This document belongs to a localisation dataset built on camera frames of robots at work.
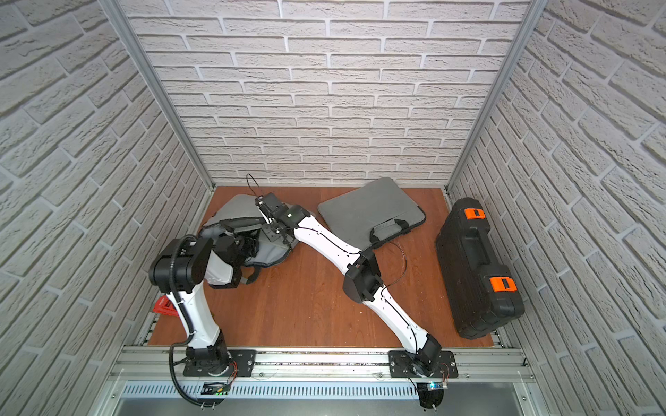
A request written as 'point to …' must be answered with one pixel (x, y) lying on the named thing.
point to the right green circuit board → (435, 386)
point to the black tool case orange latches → (484, 295)
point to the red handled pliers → (165, 306)
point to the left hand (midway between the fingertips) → (264, 222)
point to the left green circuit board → (216, 388)
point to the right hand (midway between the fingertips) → (279, 223)
